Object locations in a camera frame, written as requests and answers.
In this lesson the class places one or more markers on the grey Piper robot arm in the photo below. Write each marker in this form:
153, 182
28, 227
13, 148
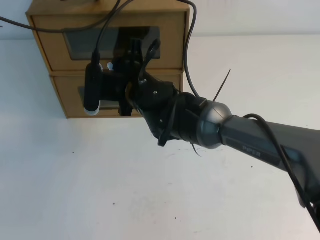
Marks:
211, 124

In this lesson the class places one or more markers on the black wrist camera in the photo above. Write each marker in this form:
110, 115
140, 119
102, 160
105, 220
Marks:
93, 85

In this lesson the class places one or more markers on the brown cardboard shoebox drawer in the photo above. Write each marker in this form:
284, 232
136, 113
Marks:
171, 16

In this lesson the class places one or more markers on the lower brown cardboard shoebox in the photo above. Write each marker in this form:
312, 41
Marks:
66, 86

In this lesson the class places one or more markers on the white drawer handle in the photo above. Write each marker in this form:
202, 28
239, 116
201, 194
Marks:
109, 66

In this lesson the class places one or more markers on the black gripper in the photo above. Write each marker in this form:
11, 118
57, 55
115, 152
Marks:
155, 100

